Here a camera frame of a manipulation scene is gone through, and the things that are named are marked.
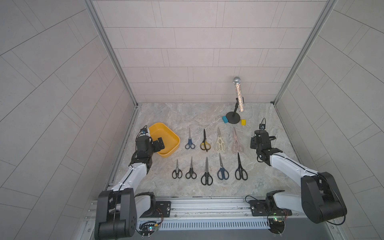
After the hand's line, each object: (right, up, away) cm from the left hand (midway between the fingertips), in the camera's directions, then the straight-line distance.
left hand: (156, 137), depth 89 cm
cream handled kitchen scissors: (+39, -5, +5) cm, 40 cm away
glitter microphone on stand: (+51, +12, +18) cm, 56 cm away
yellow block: (+57, +8, +16) cm, 60 cm away
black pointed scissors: (+30, -22, -8) cm, 38 cm away
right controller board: (+63, -39, -20) cm, 76 cm away
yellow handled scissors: (+29, -6, +4) cm, 30 cm away
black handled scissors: (+49, -19, -6) cm, 53 cm away
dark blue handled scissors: (+39, -19, -6) cm, 44 cm away
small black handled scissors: (+13, -19, -6) cm, 24 cm away
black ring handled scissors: (+21, -20, -6) cm, 30 cm away
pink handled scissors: (+49, -7, +3) cm, 50 cm away
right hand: (+61, 0, +2) cm, 61 cm away
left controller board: (+3, -37, -24) cm, 44 cm away
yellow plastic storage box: (+8, -4, +4) cm, 10 cm away
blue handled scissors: (+20, -5, +7) cm, 22 cm away
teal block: (+44, +10, +17) cm, 48 cm away
